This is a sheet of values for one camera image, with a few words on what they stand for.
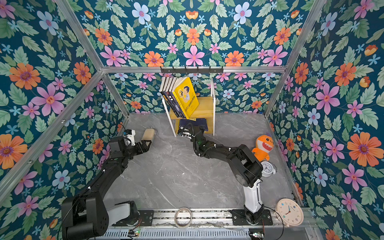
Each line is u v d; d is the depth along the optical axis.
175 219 0.74
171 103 0.82
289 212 0.73
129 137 0.75
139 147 0.76
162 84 0.80
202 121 0.98
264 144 0.92
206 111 0.94
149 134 1.05
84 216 0.45
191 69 0.92
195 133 0.70
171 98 0.79
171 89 0.77
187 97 0.85
